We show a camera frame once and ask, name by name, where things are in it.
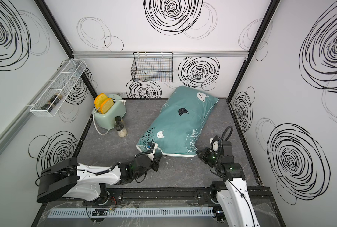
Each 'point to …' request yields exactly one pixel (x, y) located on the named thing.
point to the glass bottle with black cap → (119, 126)
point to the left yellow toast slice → (99, 100)
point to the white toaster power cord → (123, 100)
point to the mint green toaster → (107, 121)
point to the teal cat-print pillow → (175, 127)
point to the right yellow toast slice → (106, 105)
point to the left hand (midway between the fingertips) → (163, 156)
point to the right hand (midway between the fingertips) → (197, 153)
